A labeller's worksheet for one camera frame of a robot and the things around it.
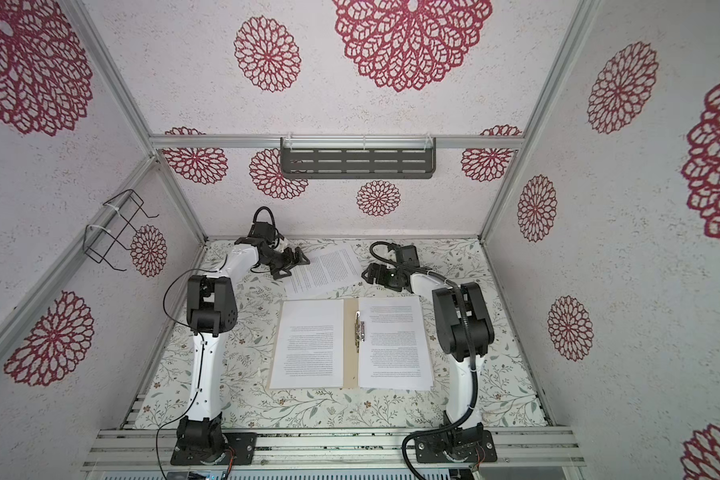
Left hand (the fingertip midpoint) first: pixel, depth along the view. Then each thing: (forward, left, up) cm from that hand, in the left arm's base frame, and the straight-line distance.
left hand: (301, 270), depth 108 cm
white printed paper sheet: (-29, -5, -3) cm, 30 cm away
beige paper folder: (-32, -18, -3) cm, 37 cm away
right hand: (-5, -26, +5) cm, 27 cm away
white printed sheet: (-31, -31, -2) cm, 44 cm away
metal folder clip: (-25, -21, 0) cm, 32 cm away
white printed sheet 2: (+3, -10, -3) cm, 10 cm away
